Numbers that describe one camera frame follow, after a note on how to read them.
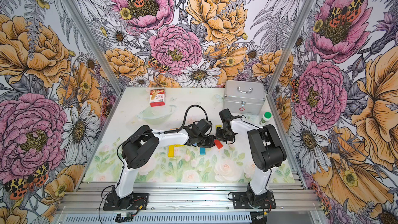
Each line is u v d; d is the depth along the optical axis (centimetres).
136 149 54
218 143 93
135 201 73
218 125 89
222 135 85
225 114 79
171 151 92
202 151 89
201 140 81
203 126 76
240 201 74
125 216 72
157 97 112
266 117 96
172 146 62
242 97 102
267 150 49
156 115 109
